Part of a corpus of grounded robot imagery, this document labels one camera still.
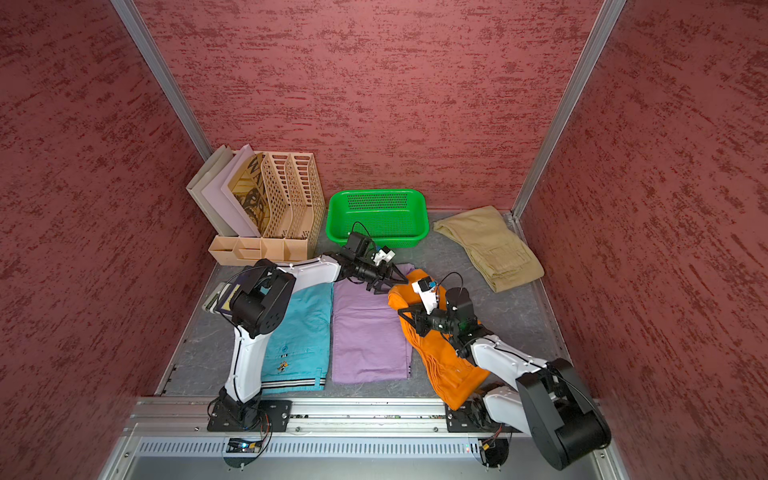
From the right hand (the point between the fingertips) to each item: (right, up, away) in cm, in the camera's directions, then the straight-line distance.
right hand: (400, 315), depth 83 cm
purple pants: (-9, -8, +2) cm, 12 cm away
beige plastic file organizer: (-39, +30, +24) cm, 54 cm away
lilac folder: (-57, +37, +5) cm, 68 cm away
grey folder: (-60, +42, +6) cm, 74 cm away
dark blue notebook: (-58, +2, +11) cm, 59 cm away
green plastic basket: (-2, +30, +34) cm, 46 cm away
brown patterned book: (-51, +39, +16) cm, 67 cm away
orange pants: (+15, -16, -4) cm, 22 cm away
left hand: (0, +7, +5) cm, 9 cm away
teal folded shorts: (-30, -10, -2) cm, 31 cm away
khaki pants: (+37, +15, +22) cm, 45 cm away
